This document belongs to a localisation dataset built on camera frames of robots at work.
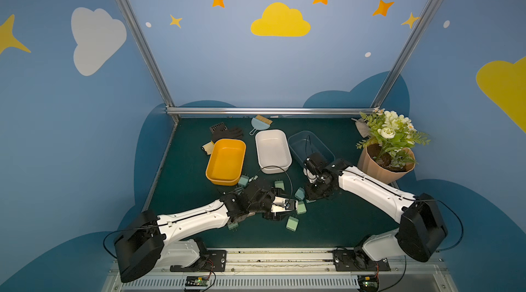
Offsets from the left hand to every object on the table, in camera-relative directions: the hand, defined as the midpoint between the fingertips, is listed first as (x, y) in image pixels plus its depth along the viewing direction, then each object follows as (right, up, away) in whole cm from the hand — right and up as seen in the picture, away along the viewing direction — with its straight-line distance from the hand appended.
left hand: (287, 197), depth 77 cm
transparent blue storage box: (+12, +20, +35) cm, 42 cm away
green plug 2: (-22, -13, +4) cm, 25 cm away
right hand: (+11, 0, +7) cm, 13 cm away
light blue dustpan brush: (-12, +32, +42) cm, 54 cm away
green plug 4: (+7, -8, +9) cm, 14 cm away
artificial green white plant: (+40, +24, -2) cm, 46 cm away
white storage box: (-4, +16, +27) cm, 32 cm away
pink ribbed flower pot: (+44, +11, +11) cm, 47 cm away
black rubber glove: (-34, +26, +36) cm, 56 cm away
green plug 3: (-2, +1, +16) cm, 17 cm away
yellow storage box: (-29, +10, +30) cm, 43 cm away
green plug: (+3, -12, +5) cm, 14 cm away
